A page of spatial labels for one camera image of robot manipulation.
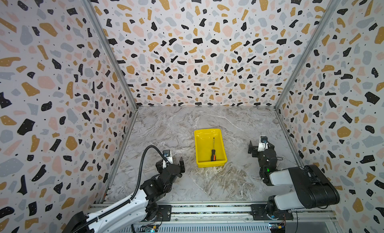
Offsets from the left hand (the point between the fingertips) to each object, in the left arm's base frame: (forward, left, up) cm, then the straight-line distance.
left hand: (175, 157), depth 81 cm
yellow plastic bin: (+20, -16, -13) cm, 29 cm away
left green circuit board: (-30, +11, -11) cm, 34 cm away
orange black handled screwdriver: (+6, -22, -9) cm, 24 cm away
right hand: (+12, -49, 0) cm, 50 cm away
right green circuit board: (-31, -50, -12) cm, 60 cm away
